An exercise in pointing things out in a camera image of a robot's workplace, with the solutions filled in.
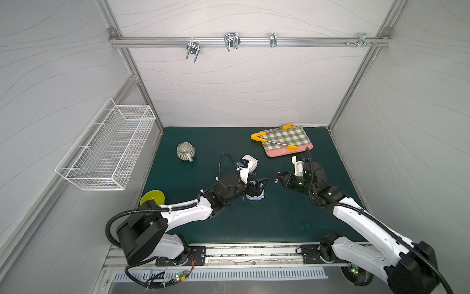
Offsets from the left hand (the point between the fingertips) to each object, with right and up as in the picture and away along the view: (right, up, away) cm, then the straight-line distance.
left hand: (263, 179), depth 76 cm
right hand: (+6, +1, +3) cm, 7 cm away
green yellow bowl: (-52, -10, +10) cm, 54 cm away
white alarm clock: (-3, +4, +25) cm, 25 cm away
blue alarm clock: (-2, -12, +13) cm, 17 cm away
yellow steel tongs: (0, +19, +37) cm, 42 cm away
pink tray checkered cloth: (+26, +20, +40) cm, 52 cm away
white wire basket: (-62, +10, -7) cm, 63 cm away
